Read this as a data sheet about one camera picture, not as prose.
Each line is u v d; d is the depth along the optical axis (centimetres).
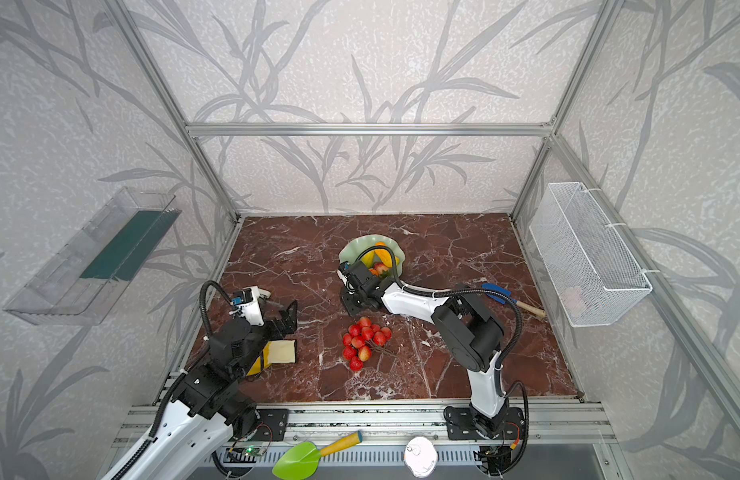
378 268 98
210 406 53
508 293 98
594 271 62
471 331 49
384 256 100
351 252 105
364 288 72
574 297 74
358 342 83
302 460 69
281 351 84
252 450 71
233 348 55
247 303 64
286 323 69
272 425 73
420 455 65
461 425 73
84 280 64
